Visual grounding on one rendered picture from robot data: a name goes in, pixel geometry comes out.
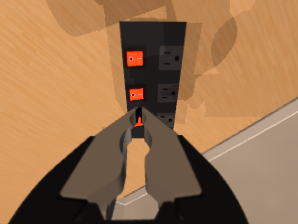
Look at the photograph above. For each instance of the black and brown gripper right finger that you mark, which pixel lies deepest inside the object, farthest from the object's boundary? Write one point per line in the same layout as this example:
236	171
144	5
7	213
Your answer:
176	171

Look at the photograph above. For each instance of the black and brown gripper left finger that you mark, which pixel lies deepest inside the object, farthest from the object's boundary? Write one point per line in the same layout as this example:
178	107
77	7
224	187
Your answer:
94	172

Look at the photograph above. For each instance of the black power strip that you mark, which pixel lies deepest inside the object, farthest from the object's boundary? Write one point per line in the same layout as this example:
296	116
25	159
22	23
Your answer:
152	53

